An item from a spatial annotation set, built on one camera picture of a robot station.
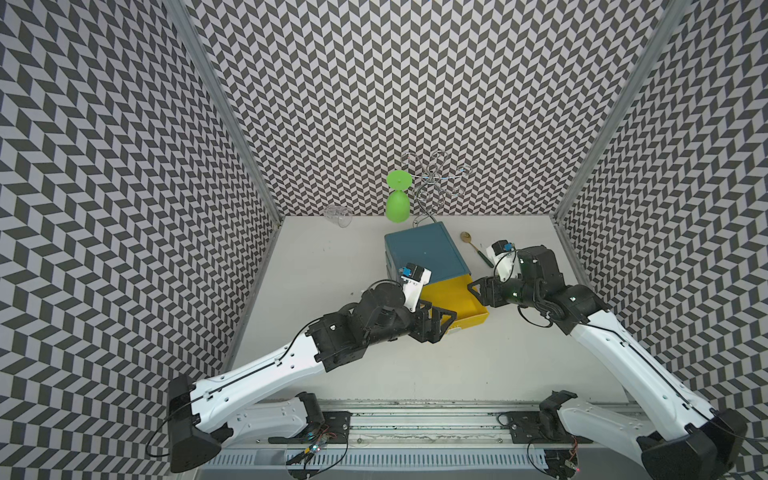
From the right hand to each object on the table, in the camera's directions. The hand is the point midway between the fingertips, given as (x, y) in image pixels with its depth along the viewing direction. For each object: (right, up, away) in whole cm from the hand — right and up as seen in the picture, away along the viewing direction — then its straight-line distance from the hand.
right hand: (478, 290), depth 75 cm
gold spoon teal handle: (+6, +14, +37) cm, 40 cm away
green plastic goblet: (-20, +24, +14) cm, 35 cm away
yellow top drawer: (-5, -2, +4) cm, 7 cm away
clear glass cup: (-44, +23, +46) cm, 68 cm away
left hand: (-11, -3, -11) cm, 16 cm away
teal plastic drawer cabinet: (-12, +11, +8) cm, 18 cm away
